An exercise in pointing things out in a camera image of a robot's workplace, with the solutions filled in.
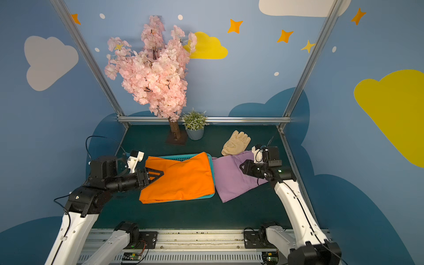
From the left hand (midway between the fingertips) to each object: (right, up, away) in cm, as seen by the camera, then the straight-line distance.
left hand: (161, 172), depth 64 cm
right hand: (+37, +1, +14) cm, 39 cm away
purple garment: (+31, -10, +26) cm, 42 cm away
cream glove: (+37, +10, +47) cm, 60 cm away
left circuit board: (-16, -39, +7) cm, 42 cm away
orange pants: (+9, -7, +18) cm, 22 cm away
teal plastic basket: (+4, +3, +29) cm, 29 cm away
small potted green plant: (+9, +24, +37) cm, 45 cm away
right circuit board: (+47, -40, +8) cm, 62 cm away
